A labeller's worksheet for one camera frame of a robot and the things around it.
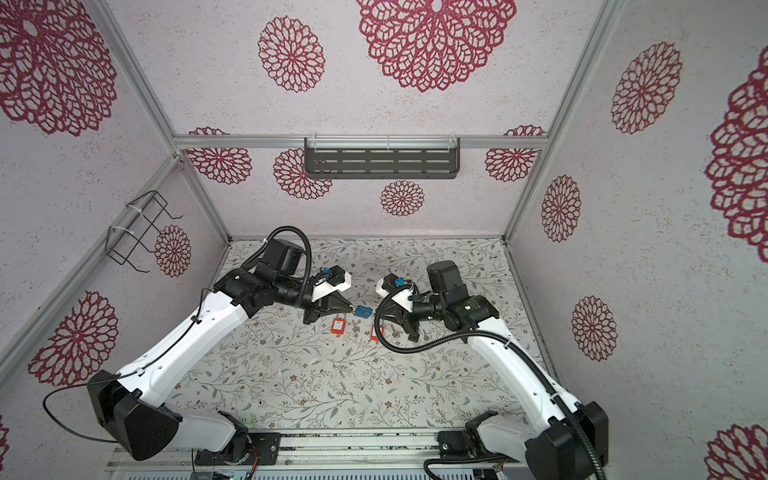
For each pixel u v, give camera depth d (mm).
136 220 774
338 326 945
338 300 647
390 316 648
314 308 602
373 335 923
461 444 745
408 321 615
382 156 911
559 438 376
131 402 386
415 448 751
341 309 671
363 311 684
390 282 585
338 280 581
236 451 651
